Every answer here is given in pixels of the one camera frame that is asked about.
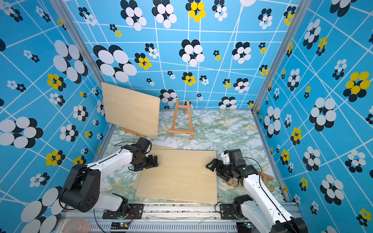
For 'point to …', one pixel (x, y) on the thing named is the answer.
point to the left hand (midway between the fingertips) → (154, 165)
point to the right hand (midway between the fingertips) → (212, 168)
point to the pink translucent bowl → (76, 225)
